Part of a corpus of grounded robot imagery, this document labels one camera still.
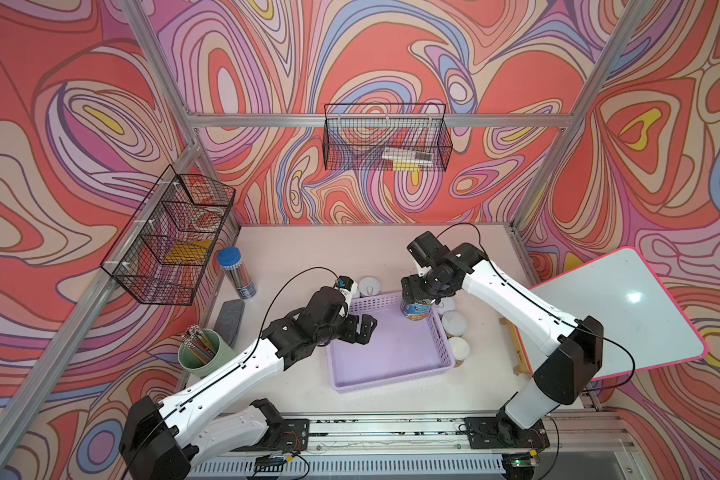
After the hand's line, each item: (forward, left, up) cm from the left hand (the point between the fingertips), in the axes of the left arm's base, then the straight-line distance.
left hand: (365, 320), depth 75 cm
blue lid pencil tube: (+20, +41, 0) cm, 46 cm away
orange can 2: (-4, -26, -10) cm, 28 cm away
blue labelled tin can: (+4, -13, -2) cm, 14 cm away
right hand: (+7, -15, -1) cm, 17 cm away
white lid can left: (+18, -1, -11) cm, 22 cm away
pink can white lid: (+12, -25, -12) cm, 30 cm away
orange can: (+4, -26, -9) cm, 28 cm away
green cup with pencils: (-6, +41, -3) cm, 42 cm away
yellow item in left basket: (+11, +43, +14) cm, 47 cm away
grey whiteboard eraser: (+8, +43, -14) cm, 46 cm away
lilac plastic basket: (0, -10, -19) cm, 21 cm away
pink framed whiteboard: (-6, -60, +9) cm, 61 cm away
